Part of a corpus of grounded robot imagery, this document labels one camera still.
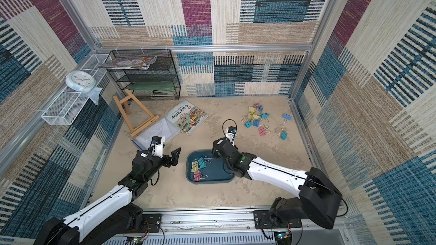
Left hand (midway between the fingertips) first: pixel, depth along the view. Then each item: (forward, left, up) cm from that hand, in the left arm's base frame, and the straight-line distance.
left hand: (171, 146), depth 84 cm
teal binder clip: (-3, -14, -10) cm, 18 cm away
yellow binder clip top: (+32, -45, -10) cm, 56 cm away
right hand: (+1, -22, +2) cm, 23 cm away
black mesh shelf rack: (+45, +15, +3) cm, 48 cm away
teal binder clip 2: (+21, -41, -10) cm, 47 cm away
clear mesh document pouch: (+19, +12, -11) cm, 26 cm away
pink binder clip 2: (+16, -49, -11) cm, 52 cm away
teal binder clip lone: (+12, -60, -10) cm, 62 cm away
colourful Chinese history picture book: (+26, -2, -11) cm, 29 cm away
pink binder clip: (-11, -13, -11) cm, 20 cm away
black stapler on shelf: (+40, +14, -2) cm, 42 cm away
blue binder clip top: (+32, -50, -8) cm, 59 cm away
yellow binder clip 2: (+26, -46, -10) cm, 54 cm away
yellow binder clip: (-6, -10, -10) cm, 16 cm away
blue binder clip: (+21, -46, -10) cm, 52 cm away
